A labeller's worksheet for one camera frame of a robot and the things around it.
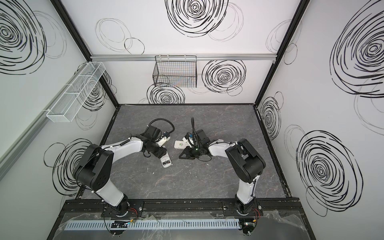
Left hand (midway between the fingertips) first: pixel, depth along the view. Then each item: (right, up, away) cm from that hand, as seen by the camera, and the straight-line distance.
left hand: (163, 150), depth 94 cm
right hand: (+11, -2, -9) cm, 14 cm away
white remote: (+3, -5, -5) cm, 7 cm away
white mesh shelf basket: (-43, +26, -21) cm, 54 cm away
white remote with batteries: (+10, +3, +3) cm, 11 cm away
